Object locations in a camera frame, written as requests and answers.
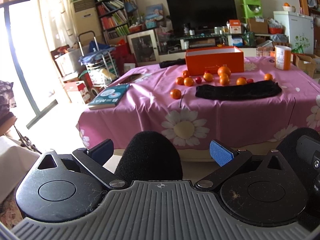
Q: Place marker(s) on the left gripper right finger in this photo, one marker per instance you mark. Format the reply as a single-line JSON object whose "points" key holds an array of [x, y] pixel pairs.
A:
{"points": [[261, 190]]}

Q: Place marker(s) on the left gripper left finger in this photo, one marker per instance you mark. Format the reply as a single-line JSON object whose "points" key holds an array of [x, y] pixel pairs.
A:
{"points": [[64, 187]]}

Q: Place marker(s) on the white and orange canister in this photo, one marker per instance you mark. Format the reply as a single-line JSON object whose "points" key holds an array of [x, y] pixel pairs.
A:
{"points": [[282, 57]]}

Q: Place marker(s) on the teal book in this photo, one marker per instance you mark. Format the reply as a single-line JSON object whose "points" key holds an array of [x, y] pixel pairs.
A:
{"points": [[109, 97]]}

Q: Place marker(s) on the long black cloth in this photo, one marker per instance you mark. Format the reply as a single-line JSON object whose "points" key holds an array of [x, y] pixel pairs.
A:
{"points": [[250, 91]]}

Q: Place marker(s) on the white small fridge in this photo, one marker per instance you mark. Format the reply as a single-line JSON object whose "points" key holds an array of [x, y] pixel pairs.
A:
{"points": [[299, 30]]}

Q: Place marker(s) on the brown cardboard box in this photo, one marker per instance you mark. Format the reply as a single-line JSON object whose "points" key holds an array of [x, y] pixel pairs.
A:
{"points": [[258, 25]]}

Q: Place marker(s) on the pink floral tablecloth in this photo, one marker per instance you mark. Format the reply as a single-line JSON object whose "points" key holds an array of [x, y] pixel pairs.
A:
{"points": [[191, 122]]}

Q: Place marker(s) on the orange cardboard box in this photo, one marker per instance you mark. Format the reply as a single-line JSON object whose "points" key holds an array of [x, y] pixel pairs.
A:
{"points": [[212, 58]]}

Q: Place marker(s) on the orange white medicine box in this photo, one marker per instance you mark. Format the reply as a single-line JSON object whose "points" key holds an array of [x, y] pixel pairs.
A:
{"points": [[235, 27]]}

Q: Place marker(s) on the green stacking shelf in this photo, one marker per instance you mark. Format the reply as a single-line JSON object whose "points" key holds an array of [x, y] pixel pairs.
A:
{"points": [[251, 9]]}

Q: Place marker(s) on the beige standing air conditioner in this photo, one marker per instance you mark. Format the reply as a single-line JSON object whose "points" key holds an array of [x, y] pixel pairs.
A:
{"points": [[85, 18]]}

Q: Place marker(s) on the small black cloth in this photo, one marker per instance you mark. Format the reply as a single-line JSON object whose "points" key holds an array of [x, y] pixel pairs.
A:
{"points": [[169, 63]]}

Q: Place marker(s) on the white television stand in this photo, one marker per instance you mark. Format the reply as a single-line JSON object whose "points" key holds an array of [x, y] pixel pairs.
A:
{"points": [[248, 40]]}

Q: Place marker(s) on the white glass door cabinet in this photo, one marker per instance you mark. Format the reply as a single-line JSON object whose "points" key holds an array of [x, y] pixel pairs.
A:
{"points": [[144, 47]]}

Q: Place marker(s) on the black flat television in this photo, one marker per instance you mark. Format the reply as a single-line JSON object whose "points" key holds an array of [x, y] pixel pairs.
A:
{"points": [[200, 15]]}

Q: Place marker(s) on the black bookshelf with books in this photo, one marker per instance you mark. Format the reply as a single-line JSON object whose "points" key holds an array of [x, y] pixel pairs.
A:
{"points": [[115, 17]]}

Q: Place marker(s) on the wire rack trolley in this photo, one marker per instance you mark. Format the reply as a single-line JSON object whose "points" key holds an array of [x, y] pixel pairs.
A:
{"points": [[100, 62]]}

